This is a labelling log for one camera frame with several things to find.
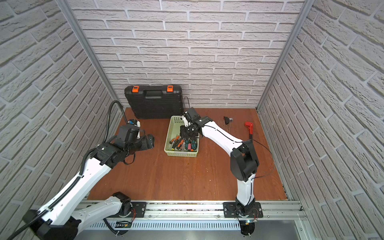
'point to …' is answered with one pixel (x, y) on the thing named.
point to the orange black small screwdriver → (180, 144)
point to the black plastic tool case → (154, 101)
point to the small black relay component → (227, 120)
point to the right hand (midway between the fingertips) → (185, 134)
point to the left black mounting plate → (138, 210)
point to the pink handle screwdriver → (189, 146)
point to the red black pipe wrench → (250, 125)
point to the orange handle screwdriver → (177, 137)
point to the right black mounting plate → (230, 210)
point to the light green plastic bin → (174, 130)
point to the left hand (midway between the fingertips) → (149, 136)
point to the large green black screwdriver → (193, 144)
